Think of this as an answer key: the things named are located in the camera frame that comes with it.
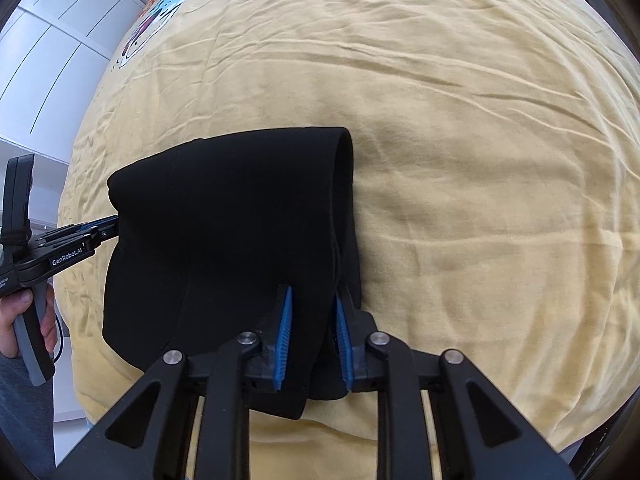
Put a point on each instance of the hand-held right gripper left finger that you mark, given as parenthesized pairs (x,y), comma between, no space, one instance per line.
(282,330)

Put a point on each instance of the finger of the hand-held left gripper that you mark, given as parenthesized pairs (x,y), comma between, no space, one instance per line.
(106,227)

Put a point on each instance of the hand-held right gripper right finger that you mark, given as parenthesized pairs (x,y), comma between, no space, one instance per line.
(345,345)

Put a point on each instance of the black pants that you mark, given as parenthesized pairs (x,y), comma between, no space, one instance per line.
(225,210)

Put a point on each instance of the person's left hand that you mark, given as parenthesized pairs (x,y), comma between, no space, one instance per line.
(10,330)

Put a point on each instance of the person's blue jeans leg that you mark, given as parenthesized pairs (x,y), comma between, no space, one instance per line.
(25,420)

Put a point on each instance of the white wardrobe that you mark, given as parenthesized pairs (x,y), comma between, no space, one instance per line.
(50,60)

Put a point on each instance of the yellow printed bedspread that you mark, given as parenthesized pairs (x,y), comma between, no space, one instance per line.
(475,185)

